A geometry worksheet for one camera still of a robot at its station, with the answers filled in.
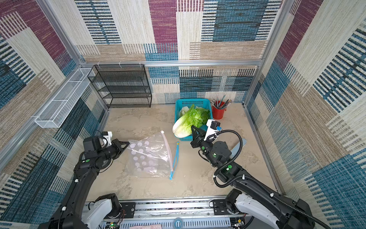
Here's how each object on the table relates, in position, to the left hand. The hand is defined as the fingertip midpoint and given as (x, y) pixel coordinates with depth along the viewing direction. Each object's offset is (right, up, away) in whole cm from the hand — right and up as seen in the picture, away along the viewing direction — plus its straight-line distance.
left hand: (129, 142), depth 80 cm
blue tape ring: (+29, -36, -10) cm, 47 cm away
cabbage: (+29, +9, -11) cm, 33 cm away
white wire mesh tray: (-33, +19, -5) cm, 39 cm away
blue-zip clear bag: (+24, -6, +15) cm, 28 cm away
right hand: (+34, +8, -10) cm, 37 cm away
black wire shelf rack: (-17, +38, +30) cm, 51 cm away
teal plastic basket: (+26, +25, +31) cm, 48 cm away
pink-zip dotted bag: (+11, -8, 0) cm, 13 cm away
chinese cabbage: (+30, +20, +28) cm, 45 cm away
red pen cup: (+55, +20, +26) cm, 64 cm away
